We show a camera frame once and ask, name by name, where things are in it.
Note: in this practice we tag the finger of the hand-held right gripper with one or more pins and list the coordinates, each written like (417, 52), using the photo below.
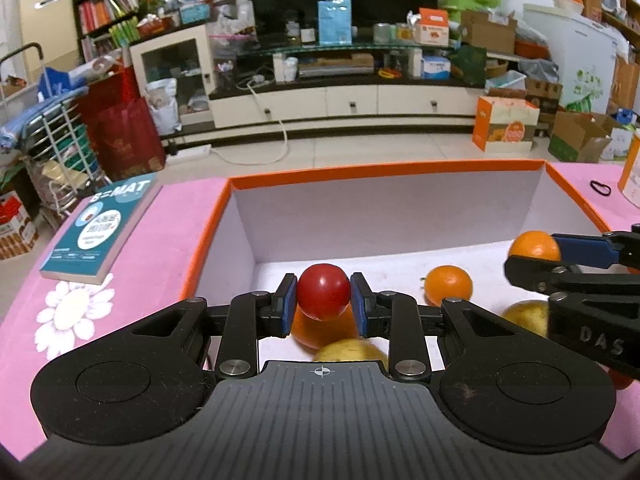
(580, 250)
(530, 272)

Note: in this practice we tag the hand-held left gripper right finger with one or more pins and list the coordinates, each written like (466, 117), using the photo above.
(361, 305)

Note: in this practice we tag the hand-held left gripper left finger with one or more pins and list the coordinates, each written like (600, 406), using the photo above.
(287, 305)

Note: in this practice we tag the small mandarin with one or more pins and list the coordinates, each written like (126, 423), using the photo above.
(532, 245)
(448, 285)

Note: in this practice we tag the large orange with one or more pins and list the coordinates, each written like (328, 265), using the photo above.
(315, 335)

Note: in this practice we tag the yellow speckled pear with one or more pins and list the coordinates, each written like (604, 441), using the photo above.
(350, 352)
(525, 315)

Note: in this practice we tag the orange cardboard box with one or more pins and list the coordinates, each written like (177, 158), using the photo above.
(375, 220)

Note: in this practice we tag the green printed cardboard box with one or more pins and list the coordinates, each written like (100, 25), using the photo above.
(575, 135)

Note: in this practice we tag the orange fruit gift box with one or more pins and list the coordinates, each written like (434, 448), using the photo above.
(505, 127)

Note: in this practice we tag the white power strip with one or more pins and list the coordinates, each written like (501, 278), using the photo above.
(190, 152)

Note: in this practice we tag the clear plastic storage bin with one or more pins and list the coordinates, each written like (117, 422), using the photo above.
(505, 81)

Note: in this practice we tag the white small fridge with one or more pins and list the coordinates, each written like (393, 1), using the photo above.
(575, 50)

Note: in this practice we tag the teal paperback book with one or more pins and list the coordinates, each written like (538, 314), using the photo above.
(100, 225)

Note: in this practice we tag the white television stand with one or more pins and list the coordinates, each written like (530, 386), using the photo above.
(350, 100)

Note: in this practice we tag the dark green paper bag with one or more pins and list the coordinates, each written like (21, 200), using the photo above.
(470, 65)

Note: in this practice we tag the blue and white tissue box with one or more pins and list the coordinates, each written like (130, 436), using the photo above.
(436, 67)

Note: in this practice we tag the red gift bag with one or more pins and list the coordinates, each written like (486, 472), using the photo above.
(125, 145)
(107, 87)

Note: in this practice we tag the brown cardboard box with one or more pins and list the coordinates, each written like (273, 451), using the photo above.
(487, 35)

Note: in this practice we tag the white plastic pouch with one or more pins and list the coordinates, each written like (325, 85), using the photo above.
(162, 105)

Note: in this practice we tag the silver media player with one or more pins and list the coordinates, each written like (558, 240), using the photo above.
(335, 67)

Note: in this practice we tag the white fruit bowl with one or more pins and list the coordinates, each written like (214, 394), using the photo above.
(567, 6)

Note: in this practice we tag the white glass-door cabinet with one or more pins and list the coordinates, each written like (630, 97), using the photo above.
(172, 72)

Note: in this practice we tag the orange and white carton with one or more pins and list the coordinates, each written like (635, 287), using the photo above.
(432, 27)

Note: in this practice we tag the red and white carton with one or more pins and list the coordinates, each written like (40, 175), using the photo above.
(17, 225)

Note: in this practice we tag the blue card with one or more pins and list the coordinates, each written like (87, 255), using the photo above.
(334, 20)

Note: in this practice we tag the blue shopping bag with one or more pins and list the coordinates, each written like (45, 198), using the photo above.
(60, 82)

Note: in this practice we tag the dark bookshelf with books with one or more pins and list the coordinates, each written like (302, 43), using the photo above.
(105, 10)

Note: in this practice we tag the beige standing air conditioner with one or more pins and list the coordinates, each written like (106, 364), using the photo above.
(50, 20)

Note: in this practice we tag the wooden wall shelf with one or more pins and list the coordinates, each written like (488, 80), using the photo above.
(615, 5)

